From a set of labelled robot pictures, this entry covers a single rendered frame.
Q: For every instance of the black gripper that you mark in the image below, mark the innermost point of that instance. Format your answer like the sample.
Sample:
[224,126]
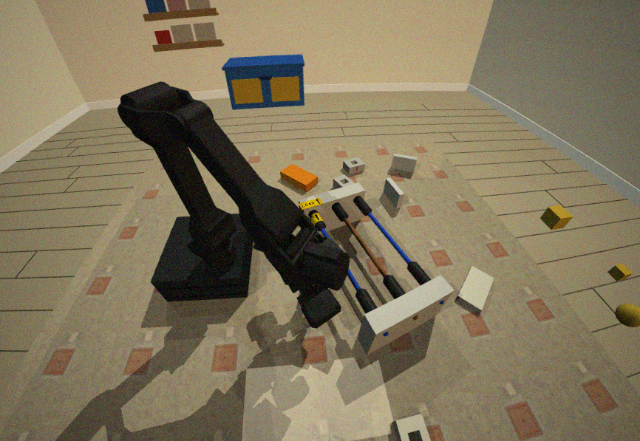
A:
[318,302]

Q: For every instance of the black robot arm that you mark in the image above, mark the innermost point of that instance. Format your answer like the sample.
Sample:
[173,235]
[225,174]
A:
[170,120]

